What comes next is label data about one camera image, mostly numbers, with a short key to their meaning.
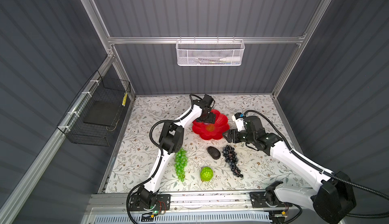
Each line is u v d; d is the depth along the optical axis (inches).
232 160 32.5
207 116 35.2
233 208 28.8
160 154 24.8
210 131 38.8
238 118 28.5
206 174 30.2
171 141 24.7
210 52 48.5
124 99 32.9
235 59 36.0
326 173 16.7
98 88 31.1
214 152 33.5
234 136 27.9
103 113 27.8
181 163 33.0
